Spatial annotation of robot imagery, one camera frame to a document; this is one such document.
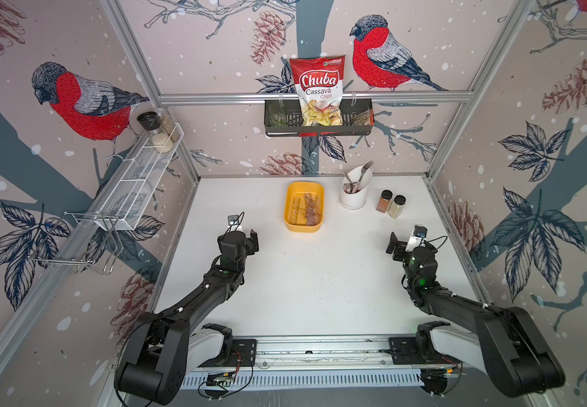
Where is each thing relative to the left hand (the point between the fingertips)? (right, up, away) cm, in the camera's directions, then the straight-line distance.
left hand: (245, 226), depth 88 cm
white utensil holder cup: (+42, +12, +15) cm, 46 cm away
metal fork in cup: (+46, +23, +13) cm, 54 cm away
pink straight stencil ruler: (+25, +5, +19) cm, 32 cm away
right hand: (+57, -2, 0) cm, 57 cm away
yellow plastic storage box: (+18, +14, +22) cm, 32 cm away
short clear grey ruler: (+17, +4, +19) cm, 26 cm away
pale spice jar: (+59, +6, +12) cm, 61 cm away
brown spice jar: (+54, +9, +14) cm, 57 cm away
